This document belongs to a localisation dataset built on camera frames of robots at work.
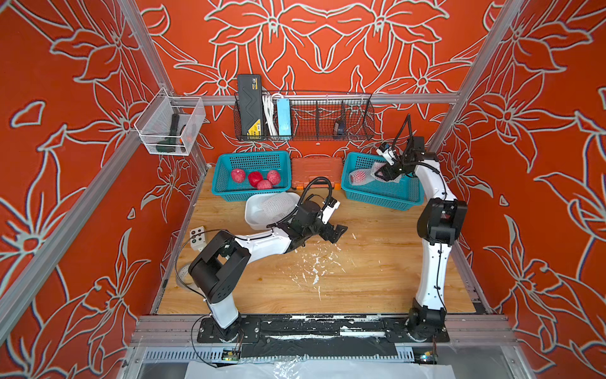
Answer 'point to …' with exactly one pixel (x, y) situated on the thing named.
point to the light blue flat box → (284, 121)
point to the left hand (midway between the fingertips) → (338, 219)
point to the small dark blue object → (341, 127)
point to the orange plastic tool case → (305, 170)
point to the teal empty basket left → (238, 174)
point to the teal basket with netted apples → (403, 195)
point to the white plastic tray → (247, 215)
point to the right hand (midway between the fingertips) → (379, 165)
